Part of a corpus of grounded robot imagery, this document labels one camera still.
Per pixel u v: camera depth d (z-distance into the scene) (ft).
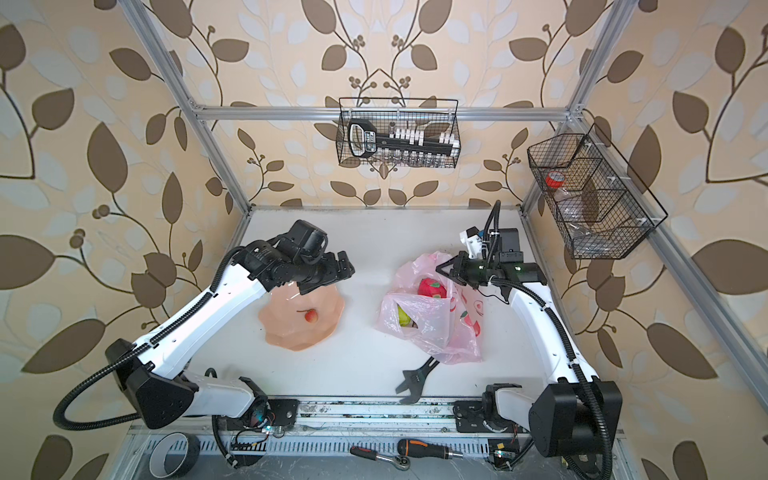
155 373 1.30
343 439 2.35
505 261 1.97
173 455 2.29
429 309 2.32
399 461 2.22
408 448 2.22
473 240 2.37
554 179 2.86
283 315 2.97
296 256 1.80
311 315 2.96
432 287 2.75
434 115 2.99
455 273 2.19
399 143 2.77
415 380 2.60
